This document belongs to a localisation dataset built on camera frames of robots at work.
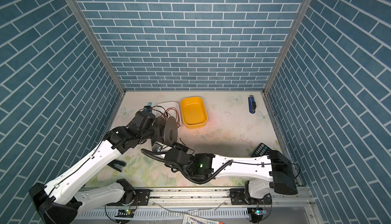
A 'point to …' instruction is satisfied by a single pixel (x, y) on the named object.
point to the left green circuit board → (125, 213)
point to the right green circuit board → (260, 212)
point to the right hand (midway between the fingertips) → (166, 144)
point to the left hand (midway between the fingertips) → (160, 127)
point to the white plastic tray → (160, 108)
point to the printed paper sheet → (188, 219)
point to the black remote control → (261, 150)
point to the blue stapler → (252, 104)
